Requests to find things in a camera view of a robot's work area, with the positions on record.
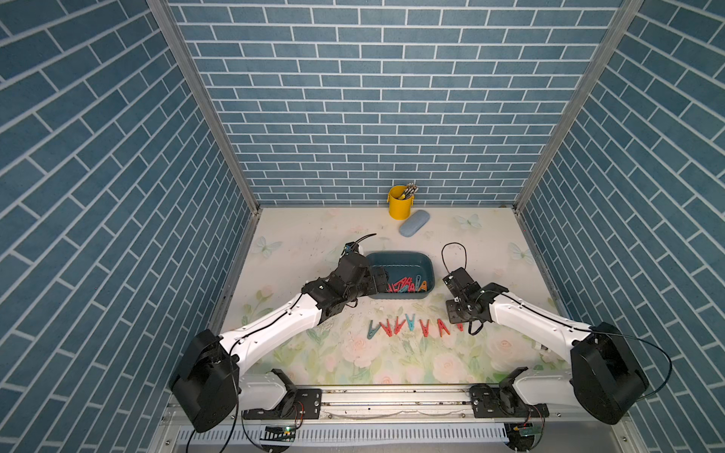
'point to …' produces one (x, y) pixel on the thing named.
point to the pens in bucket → (409, 192)
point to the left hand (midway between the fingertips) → (385, 279)
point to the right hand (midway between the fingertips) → (457, 312)
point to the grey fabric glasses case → (414, 223)
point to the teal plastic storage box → (401, 265)
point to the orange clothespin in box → (424, 286)
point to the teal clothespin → (411, 322)
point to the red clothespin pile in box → (399, 285)
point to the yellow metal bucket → (399, 209)
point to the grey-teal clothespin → (372, 331)
